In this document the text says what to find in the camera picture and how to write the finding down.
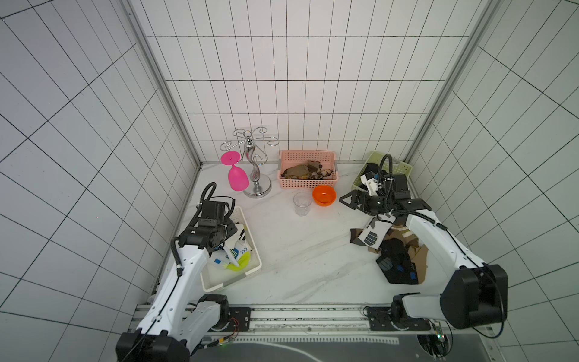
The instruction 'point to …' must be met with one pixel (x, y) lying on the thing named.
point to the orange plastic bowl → (324, 195)
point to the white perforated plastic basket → (215, 274)
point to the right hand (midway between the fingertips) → (349, 197)
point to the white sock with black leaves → (375, 232)
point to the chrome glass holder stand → (259, 184)
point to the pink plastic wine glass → (237, 178)
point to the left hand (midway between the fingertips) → (227, 232)
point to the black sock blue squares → (396, 263)
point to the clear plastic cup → (302, 201)
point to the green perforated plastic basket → (398, 167)
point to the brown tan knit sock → (311, 170)
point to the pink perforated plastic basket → (327, 159)
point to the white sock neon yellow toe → (236, 259)
